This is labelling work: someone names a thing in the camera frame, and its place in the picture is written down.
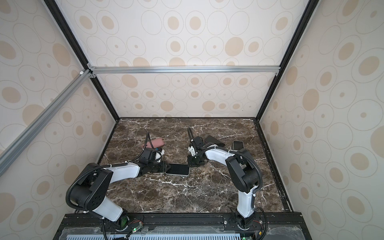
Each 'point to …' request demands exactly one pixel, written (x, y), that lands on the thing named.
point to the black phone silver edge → (237, 145)
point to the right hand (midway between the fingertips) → (189, 165)
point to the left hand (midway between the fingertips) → (172, 164)
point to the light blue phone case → (179, 169)
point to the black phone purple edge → (211, 139)
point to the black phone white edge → (178, 169)
